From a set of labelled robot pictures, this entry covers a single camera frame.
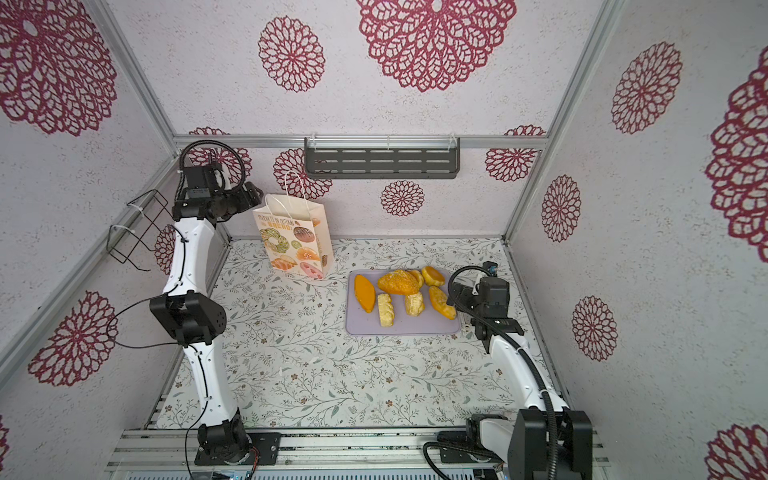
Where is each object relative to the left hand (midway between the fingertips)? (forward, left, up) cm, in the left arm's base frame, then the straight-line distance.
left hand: (250, 201), depth 91 cm
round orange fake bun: (-12, -57, -24) cm, 63 cm away
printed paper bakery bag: (-5, -13, -8) cm, 16 cm away
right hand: (-24, -64, -12) cm, 69 cm away
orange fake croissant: (-21, -59, -25) cm, 67 cm away
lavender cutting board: (-27, -33, -28) cm, 51 cm away
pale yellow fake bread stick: (-24, -41, -24) cm, 53 cm away
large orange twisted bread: (-17, -46, -19) cm, 53 cm away
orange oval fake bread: (-17, -34, -26) cm, 46 cm away
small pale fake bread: (-24, -50, -22) cm, 59 cm away
